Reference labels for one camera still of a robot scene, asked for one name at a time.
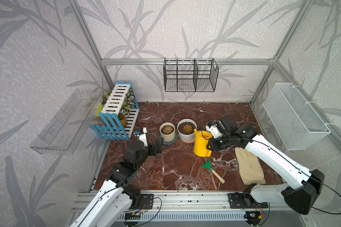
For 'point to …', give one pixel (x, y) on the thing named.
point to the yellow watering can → (201, 140)
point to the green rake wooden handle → (207, 165)
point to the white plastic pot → (184, 137)
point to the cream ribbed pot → (167, 137)
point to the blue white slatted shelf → (117, 120)
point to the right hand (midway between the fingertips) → (207, 145)
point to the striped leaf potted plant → (129, 102)
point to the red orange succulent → (186, 127)
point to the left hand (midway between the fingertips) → (157, 139)
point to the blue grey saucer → (168, 143)
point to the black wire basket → (190, 75)
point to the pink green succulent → (167, 129)
